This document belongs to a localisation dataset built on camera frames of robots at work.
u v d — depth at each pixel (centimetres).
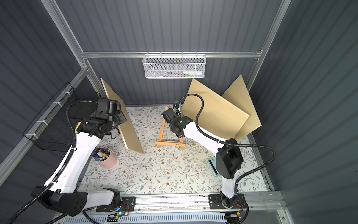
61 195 37
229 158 46
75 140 44
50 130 67
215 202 73
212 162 86
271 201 76
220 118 86
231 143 48
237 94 91
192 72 89
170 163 89
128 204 72
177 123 61
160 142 85
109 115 53
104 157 79
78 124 75
